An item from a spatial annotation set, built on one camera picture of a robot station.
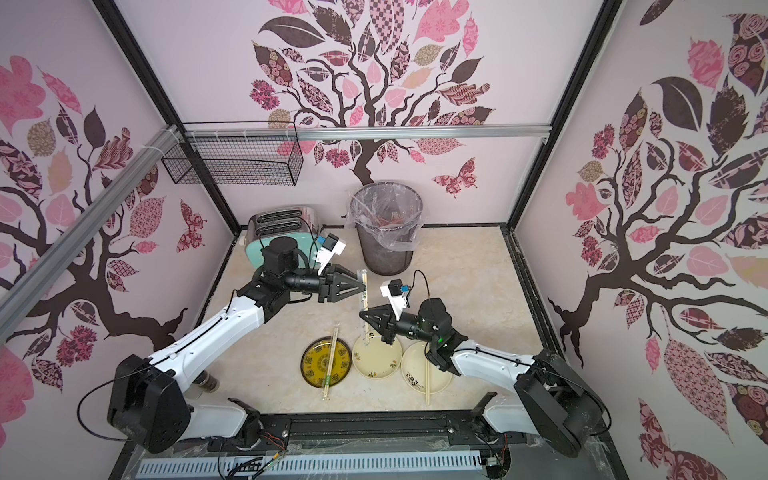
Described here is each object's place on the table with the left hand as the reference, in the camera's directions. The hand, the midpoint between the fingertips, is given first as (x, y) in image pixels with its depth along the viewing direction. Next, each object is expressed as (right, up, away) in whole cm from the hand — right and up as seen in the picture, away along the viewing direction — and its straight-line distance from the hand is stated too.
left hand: (364, 290), depth 68 cm
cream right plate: (+13, -25, +15) cm, 32 cm away
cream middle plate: (+2, -22, +17) cm, 28 cm away
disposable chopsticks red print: (+16, -25, +13) cm, 32 cm away
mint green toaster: (-25, +19, +29) cm, 43 cm away
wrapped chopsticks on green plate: (-11, -27, +11) cm, 31 cm away
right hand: (0, -6, +4) cm, 7 cm away
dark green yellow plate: (-16, -23, +17) cm, 33 cm away
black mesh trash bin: (+4, +6, +29) cm, 30 cm away
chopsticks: (0, -2, +2) cm, 2 cm away
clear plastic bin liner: (+6, +23, +38) cm, 45 cm away
